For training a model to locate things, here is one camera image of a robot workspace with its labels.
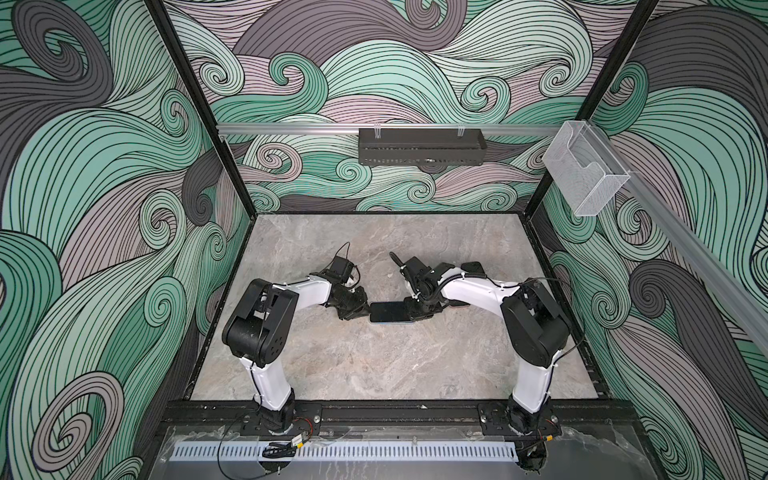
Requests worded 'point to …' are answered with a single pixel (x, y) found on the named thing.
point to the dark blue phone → (389, 312)
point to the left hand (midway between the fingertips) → (373, 309)
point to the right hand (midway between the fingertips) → (414, 317)
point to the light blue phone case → (392, 322)
